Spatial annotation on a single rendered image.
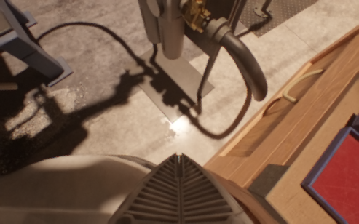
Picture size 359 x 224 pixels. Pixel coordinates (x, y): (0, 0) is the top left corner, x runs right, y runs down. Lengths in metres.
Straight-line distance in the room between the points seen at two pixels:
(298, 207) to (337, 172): 0.07
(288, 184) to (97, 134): 0.71
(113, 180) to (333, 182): 0.36
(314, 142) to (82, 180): 0.41
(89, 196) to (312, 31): 1.39
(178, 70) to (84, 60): 0.53
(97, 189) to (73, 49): 0.87
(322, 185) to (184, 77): 0.65
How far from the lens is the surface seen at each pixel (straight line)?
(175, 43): 0.47
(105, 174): 0.35
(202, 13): 0.35
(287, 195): 0.24
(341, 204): 0.28
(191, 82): 0.75
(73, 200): 0.37
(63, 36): 1.17
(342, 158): 0.28
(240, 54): 0.31
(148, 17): 0.51
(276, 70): 0.98
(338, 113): 0.31
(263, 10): 1.25
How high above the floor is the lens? 0.65
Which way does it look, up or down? 73 degrees down
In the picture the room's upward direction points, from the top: 4 degrees clockwise
